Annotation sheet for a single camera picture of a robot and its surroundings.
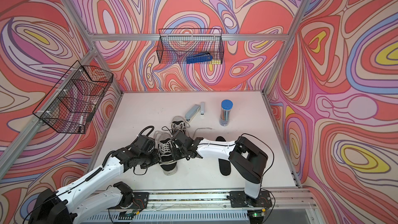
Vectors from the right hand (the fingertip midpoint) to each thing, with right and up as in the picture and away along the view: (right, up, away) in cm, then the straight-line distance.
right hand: (175, 158), depth 84 cm
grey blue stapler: (+9, +26, +21) cm, 34 cm away
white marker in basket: (-43, +22, -11) cm, 50 cm away
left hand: (-6, 0, -3) cm, 7 cm away
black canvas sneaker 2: (0, +18, +14) cm, 23 cm away
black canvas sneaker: (-5, +4, -1) cm, 6 cm away
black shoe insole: (+27, -4, 0) cm, 28 cm away
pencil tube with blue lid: (+28, +29, +3) cm, 40 cm away
